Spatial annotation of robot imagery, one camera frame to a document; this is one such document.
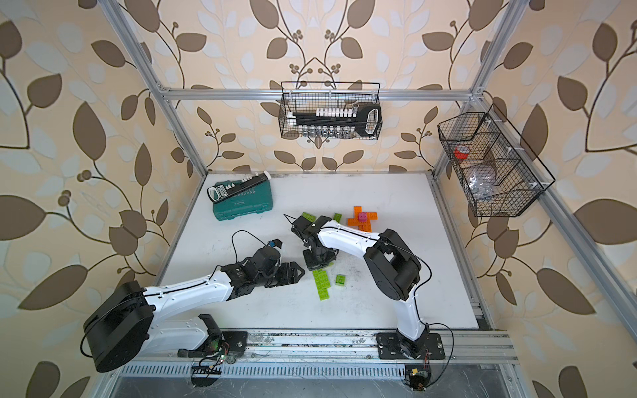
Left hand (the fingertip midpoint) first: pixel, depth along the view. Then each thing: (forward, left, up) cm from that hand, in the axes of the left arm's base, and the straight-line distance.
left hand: (296, 271), depth 83 cm
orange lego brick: (+29, -23, -4) cm, 38 cm away
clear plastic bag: (+17, -56, +28) cm, 65 cm away
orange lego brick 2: (+23, -21, -4) cm, 32 cm away
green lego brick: (+27, -15, -5) cm, 31 cm away
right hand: (+4, -7, -4) cm, 9 cm away
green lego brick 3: (-4, -9, -5) cm, 11 cm away
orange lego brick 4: (+22, -26, -5) cm, 35 cm away
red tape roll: (+29, -54, +28) cm, 68 cm away
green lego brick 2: (-2, -9, -4) cm, 10 cm away
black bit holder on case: (+35, +36, +1) cm, 50 cm away
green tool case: (+32, +21, -2) cm, 39 cm away
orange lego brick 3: (+26, -29, -4) cm, 40 cm away
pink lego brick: (+25, -25, -3) cm, 36 cm away
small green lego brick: (-1, -15, -5) cm, 16 cm away
